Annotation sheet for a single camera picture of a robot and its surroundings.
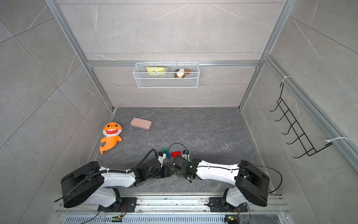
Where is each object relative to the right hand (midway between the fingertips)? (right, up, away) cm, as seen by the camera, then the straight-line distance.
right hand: (181, 171), depth 83 cm
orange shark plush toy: (-49, +24, +12) cm, 56 cm away
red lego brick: (-5, +9, +8) cm, 13 cm away
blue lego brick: (-9, +9, +8) cm, 15 cm away
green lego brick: (-11, +12, +9) cm, 18 cm away
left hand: (-3, +2, -1) cm, 4 cm away
